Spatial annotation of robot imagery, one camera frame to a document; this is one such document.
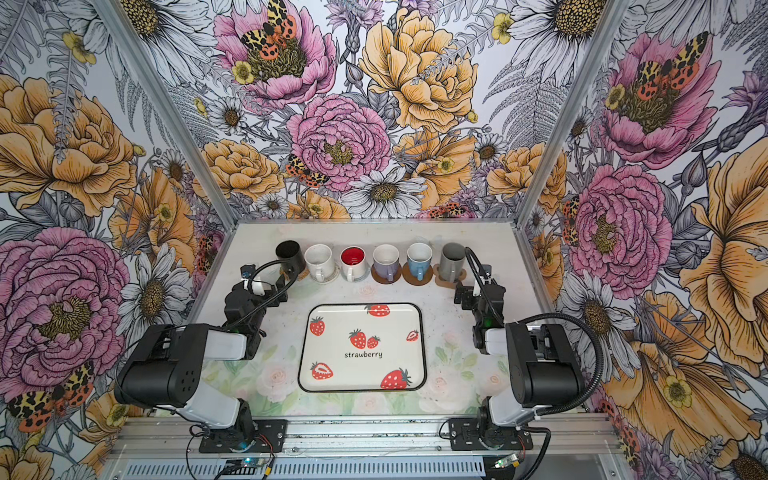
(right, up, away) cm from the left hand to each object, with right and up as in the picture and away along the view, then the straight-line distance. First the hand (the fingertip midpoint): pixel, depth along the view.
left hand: (269, 282), depth 93 cm
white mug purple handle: (+36, +6, +12) cm, 38 cm away
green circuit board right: (+66, -39, -22) cm, 80 cm away
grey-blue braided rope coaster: (+26, 0, +9) cm, 27 cm away
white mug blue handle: (+47, +8, +6) cm, 48 cm away
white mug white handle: (+12, +6, +12) cm, 18 cm away
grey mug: (+57, +6, +3) cm, 57 cm away
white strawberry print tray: (+29, -19, -4) cm, 35 cm away
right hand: (+63, -2, +1) cm, 63 cm away
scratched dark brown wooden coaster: (+35, 0, +9) cm, 36 cm away
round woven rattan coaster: (+7, +1, +13) cm, 15 cm away
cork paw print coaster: (+55, -1, +10) cm, 56 cm away
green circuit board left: (+2, -41, -21) cm, 46 cm away
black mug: (+6, +7, +6) cm, 11 cm away
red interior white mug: (+24, +6, +12) cm, 28 cm away
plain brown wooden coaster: (+45, 0, +7) cm, 45 cm away
